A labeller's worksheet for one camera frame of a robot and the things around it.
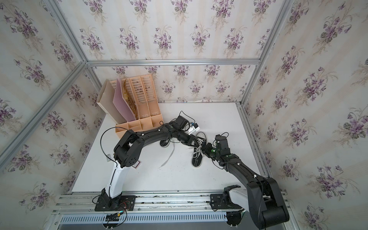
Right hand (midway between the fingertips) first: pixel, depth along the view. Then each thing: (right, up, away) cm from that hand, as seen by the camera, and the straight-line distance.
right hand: (202, 148), depth 87 cm
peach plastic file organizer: (-43, +39, +25) cm, 64 cm away
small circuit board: (-47, -32, -15) cm, 59 cm away
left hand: (-2, +1, -1) cm, 2 cm away
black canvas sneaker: (-3, -3, -1) cm, 4 cm away
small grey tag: (-59, -7, +1) cm, 60 cm away
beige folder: (-59, +30, -2) cm, 66 cm away
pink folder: (-52, +27, +3) cm, 59 cm away
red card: (-31, -1, -28) cm, 42 cm away
